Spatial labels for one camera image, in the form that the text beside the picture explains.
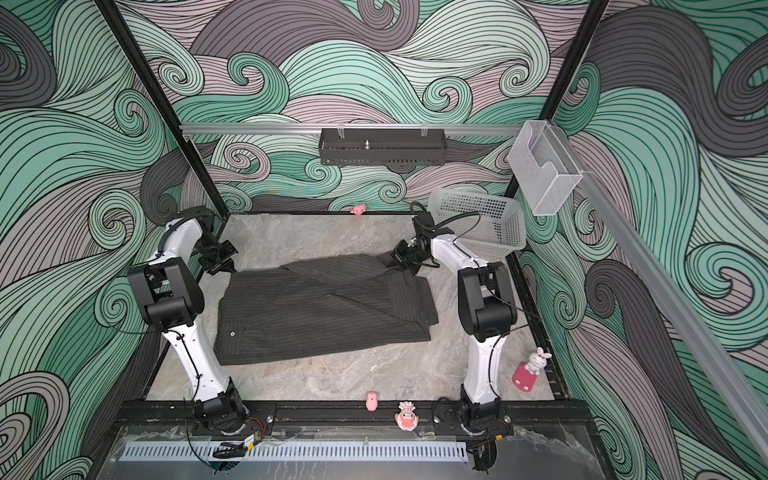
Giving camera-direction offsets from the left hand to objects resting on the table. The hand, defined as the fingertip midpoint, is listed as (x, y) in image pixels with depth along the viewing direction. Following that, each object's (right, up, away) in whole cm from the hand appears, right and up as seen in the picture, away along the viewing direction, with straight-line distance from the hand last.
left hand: (234, 264), depth 94 cm
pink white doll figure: (+53, -36, -22) cm, 68 cm away
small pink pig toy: (+38, +20, +25) cm, 50 cm away
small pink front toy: (+45, -33, -19) cm, 59 cm away
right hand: (+49, +1, 0) cm, 49 cm away
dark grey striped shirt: (+27, -13, 0) cm, 30 cm away
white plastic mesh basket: (+94, +11, +20) cm, 97 cm away
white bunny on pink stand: (+87, -29, -13) cm, 93 cm away
